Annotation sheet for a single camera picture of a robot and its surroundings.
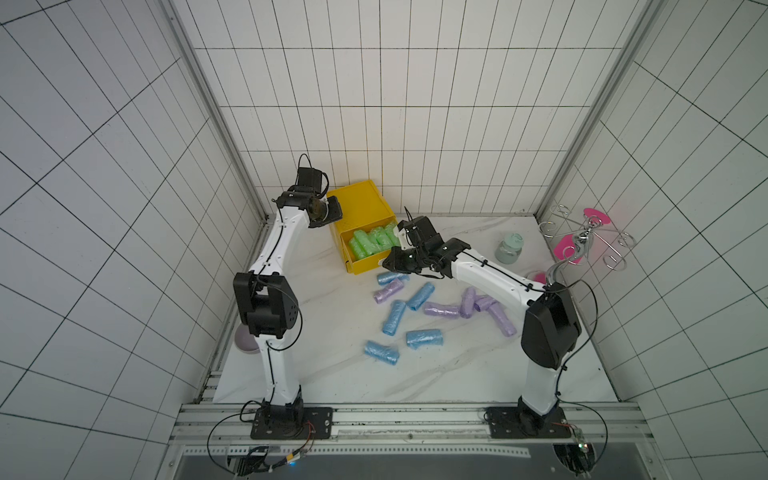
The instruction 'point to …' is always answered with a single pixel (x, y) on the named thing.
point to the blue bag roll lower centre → (418, 338)
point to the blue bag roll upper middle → (421, 296)
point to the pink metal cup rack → (573, 242)
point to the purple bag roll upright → (467, 302)
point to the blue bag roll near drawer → (385, 277)
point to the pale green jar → (509, 250)
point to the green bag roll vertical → (356, 250)
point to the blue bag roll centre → (393, 318)
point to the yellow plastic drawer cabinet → (363, 207)
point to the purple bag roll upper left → (394, 286)
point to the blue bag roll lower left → (384, 353)
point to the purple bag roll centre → (442, 309)
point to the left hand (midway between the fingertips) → (336, 217)
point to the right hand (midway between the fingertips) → (387, 254)
